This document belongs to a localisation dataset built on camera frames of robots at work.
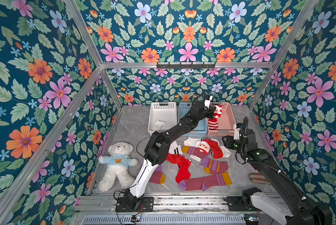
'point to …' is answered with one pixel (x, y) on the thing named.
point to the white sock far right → (226, 152)
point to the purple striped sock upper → (193, 151)
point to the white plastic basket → (162, 116)
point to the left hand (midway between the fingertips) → (217, 105)
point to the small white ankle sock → (159, 124)
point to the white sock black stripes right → (192, 142)
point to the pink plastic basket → (225, 121)
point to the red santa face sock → (206, 146)
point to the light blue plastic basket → (200, 130)
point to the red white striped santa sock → (213, 123)
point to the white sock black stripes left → (175, 149)
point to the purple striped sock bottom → (204, 182)
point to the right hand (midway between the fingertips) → (228, 136)
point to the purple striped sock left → (158, 177)
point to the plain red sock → (183, 164)
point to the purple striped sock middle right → (211, 166)
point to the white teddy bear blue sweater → (117, 165)
